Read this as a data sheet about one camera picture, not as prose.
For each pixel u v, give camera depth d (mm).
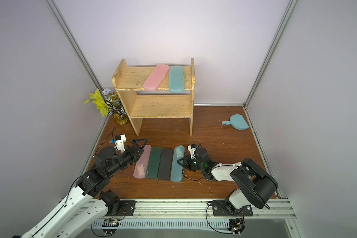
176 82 707
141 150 609
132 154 600
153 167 853
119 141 654
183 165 811
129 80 744
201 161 693
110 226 716
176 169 832
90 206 598
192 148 827
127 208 730
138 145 624
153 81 726
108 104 853
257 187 433
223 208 728
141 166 867
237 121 1092
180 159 841
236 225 696
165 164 868
